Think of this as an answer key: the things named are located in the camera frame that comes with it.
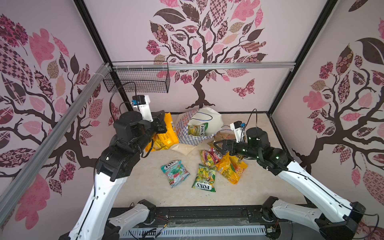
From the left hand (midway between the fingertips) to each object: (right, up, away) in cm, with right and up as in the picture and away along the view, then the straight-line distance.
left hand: (164, 115), depth 58 cm
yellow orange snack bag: (+33, -28, +25) cm, 50 cm away
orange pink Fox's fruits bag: (+22, -23, +33) cm, 46 cm away
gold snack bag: (+31, -11, +42) cm, 53 cm away
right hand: (+24, -12, +10) cm, 28 cm away
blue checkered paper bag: (+13, 0, +18) cm, 22 cm away
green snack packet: (+14, -7, +44) cm, 47 cm away
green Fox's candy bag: (+18, -34, +23) cm, 45 cm away
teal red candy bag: (+1, -32, +27) cm, 42 cm away
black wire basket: (-25, +28, +37) cm, 52 cm away
